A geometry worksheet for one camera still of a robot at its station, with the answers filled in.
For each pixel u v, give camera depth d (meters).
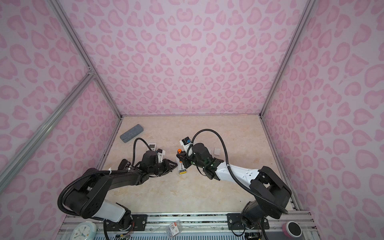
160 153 0.85
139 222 0.73
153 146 1.00
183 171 0.90
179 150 0.79
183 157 0.71
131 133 1.07
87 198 0.44
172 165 0.87
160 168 0.78
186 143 0.71
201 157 0.64
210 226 0.72
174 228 0.69
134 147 0.76
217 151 0.64
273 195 0.43
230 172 0.52
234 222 0.73
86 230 0.69
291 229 0.67
